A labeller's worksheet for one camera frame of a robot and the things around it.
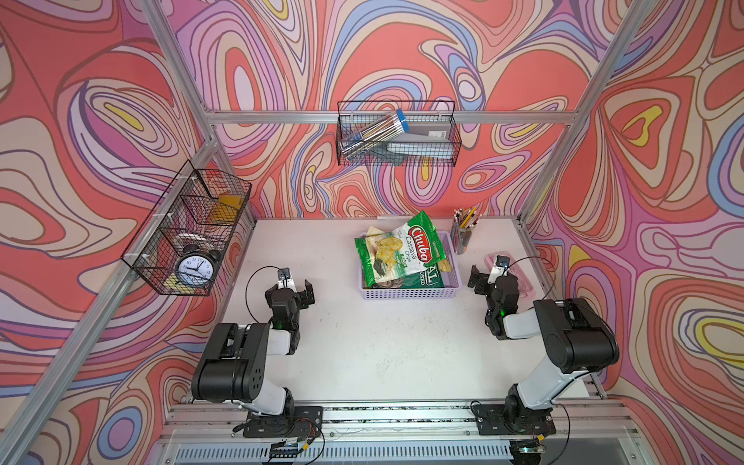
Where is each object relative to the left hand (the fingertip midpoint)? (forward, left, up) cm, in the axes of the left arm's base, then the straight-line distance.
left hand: (294, 283), depth 93 cm
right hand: (+4, -64, -1) cm, 65 cm away
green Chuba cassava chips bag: (+8, -35, +6) cm, 36 cm away
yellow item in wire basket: (+7, +15, +25) cm, 30 cm away
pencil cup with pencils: (+19, -57, +4) cm, 61 cm away
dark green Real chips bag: (0, -44, +3) cm, 44 cm away
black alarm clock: (-11, +16, +23) cm, 30 cm away
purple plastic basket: (+5, -54, -6) cm, 54 cm away
